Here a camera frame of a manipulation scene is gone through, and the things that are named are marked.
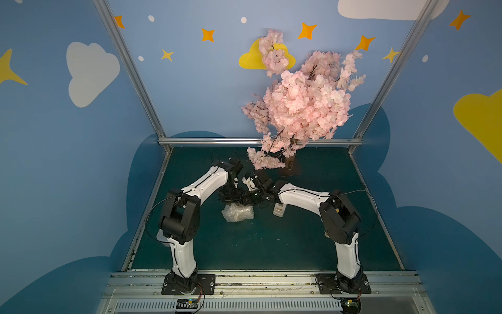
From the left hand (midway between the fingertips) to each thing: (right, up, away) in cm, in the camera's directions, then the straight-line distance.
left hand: (237, 201), depth 90 cm
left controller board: (-17, -36, -17) cm, 44 cm away
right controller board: (+45, -37, -17) cm, 61 cm away
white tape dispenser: (+20, -4, +2) cm, 21 cm away
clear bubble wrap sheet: (-1, -5, -4) cm, 6 cm away
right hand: (+2, 0, 0) cm, 2 cm away
